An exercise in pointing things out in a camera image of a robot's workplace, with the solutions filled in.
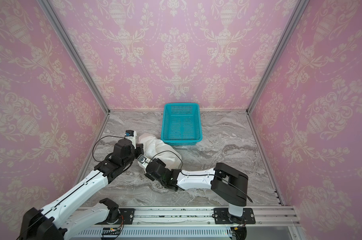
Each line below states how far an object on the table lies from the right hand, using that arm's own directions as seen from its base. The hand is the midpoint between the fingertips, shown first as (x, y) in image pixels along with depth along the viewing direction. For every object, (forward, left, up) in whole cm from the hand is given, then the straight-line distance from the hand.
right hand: (149, 161), depth 81 cm
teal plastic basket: (+35, -18, -11) cm, 41 cm away
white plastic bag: (+5, -4, +5) cm, 8 cm away
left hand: (+7, +2, +5) cm, 9 cm away
